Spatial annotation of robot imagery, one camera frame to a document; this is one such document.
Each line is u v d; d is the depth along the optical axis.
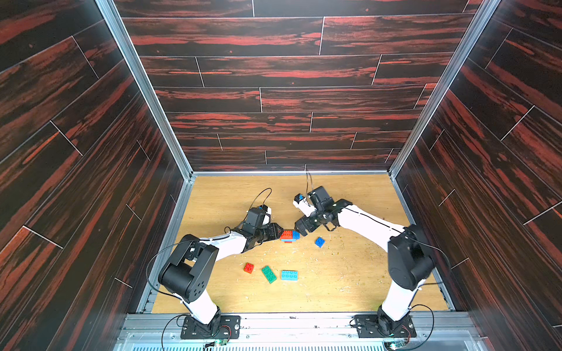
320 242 0.93
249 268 0.86
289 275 0.84
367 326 0.73
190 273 0.46
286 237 0.91
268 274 0.84
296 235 0.89
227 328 0.71
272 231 0.82
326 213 0.66
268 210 0.88
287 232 0.91
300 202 0.81
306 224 0.80
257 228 0.74
